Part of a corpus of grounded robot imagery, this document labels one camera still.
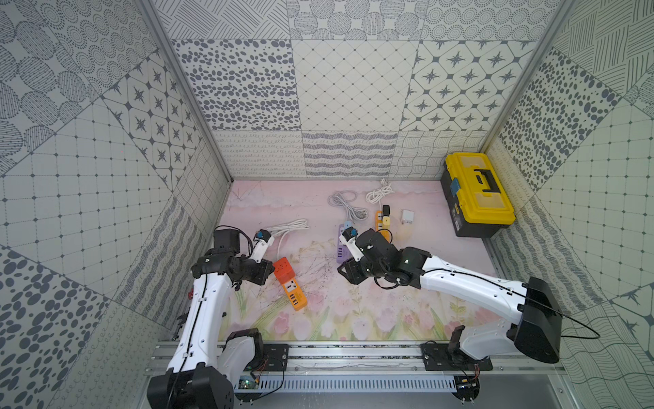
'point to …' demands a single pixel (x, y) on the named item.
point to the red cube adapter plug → (283, 270)
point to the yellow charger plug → (386, 222)
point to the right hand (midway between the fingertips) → (346, 269)
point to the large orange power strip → (295, 295)
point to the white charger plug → (408, 216)
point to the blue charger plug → (348, 223)
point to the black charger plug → (386, 210)
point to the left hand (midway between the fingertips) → (266, 265)
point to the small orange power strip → (379, 220)
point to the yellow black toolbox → (479, 204)
